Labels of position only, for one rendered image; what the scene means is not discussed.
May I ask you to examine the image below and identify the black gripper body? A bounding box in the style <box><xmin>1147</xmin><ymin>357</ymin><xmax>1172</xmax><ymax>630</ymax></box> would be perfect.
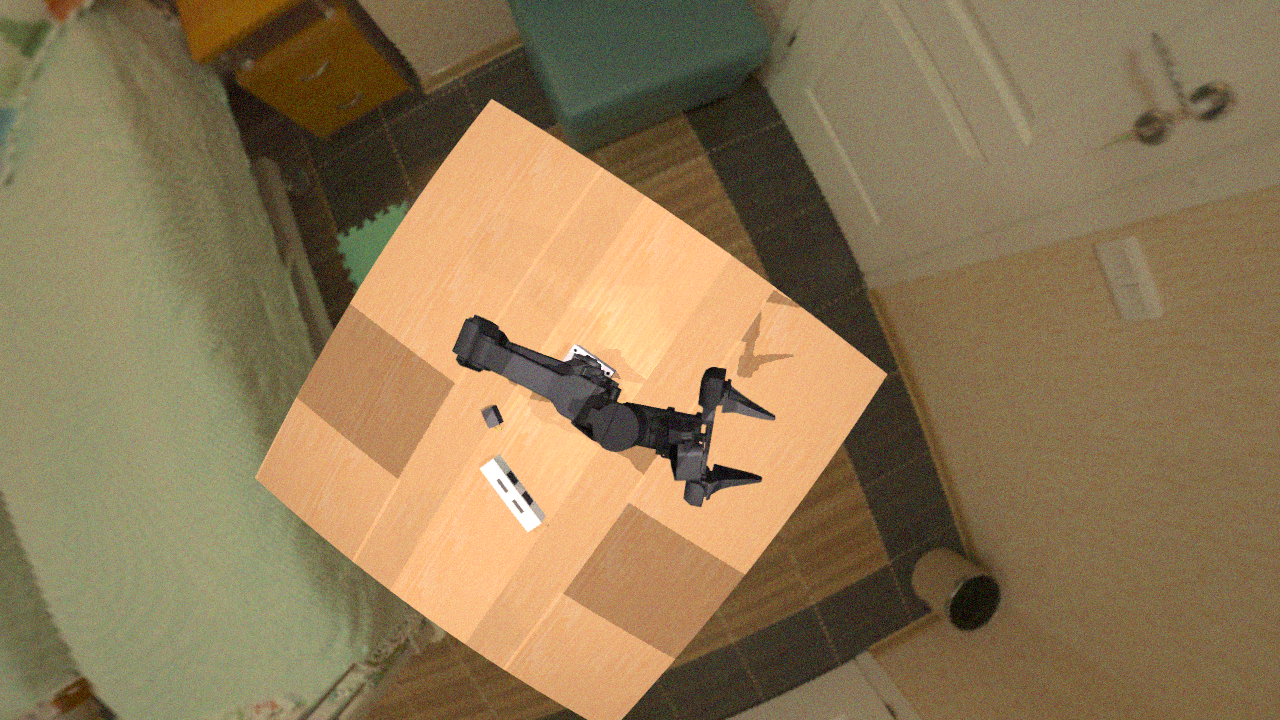
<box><xmin>650</xmin><ymin>366</ymin><xmax>727</xmax><ymax>507</ymax></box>

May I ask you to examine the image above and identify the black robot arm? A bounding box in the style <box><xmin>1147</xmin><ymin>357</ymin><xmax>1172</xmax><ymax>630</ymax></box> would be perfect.
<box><xmin>452</xmin><ymin>315</ymin><xmax>703</xmax><ymax>482</ymax></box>

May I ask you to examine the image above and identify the black two-prong charger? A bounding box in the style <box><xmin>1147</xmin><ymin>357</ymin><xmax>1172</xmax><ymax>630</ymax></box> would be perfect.
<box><xmin>481</xmin><ymin>405</ymin><xmax>504</xmax><ymax>430</ymax></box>

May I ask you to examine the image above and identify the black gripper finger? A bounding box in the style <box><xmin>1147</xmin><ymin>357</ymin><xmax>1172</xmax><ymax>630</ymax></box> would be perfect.
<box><xmin>707</xmin><ymin>464</ymin><xmax>762</xmax><ymax>500</ymax></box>
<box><xmin>721</xmin><ymin>379</ymin><xmax>774</xmax><ymax>421</ymax></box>

